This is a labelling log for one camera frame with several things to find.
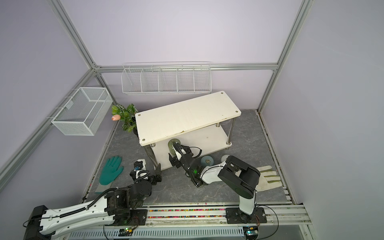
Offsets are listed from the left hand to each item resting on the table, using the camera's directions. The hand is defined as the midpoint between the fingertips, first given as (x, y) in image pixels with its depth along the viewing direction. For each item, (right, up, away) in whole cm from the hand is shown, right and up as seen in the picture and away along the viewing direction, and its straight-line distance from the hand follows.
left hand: (153, 166), depth 77 cm
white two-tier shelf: (+26, +21, -8) cm, 35 cm away
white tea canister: (+38, +2, +10) cm, 40 cm away
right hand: (+11, +7, +10) cm, 16 cm away
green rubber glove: (-28, -4, +13) cm, 31 cm away
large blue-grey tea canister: (+29, +1, +8) cm, 30 cm away
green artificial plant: (-16, +27, +7) cm, 32 cm away
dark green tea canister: (+7, +11, +9) cm, 16 cm away
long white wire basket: (+5, +52, +20) cm, 57 cm away
